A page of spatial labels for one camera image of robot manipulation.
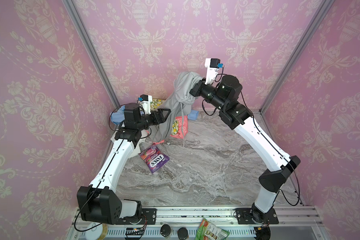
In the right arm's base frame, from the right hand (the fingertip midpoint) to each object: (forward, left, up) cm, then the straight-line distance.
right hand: (186, 75), depth 59 cm
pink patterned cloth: (+14, +2, -49) cm, 51 cm away
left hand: (0, +10, -20) cm, 22 cm away
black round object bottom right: (-48, -33, -56) cm, 81 cm away
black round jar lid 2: (-48, +4, -44) cm, 65 cm away
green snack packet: (-47, -7, -51) cm, 70 cm away
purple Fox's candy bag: (-9, +21, -51) cm, 56 cm away
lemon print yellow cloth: (+25, +21, -36) cm, 49 cm away
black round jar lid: (-46, +12, -44) cm, 65 cm away
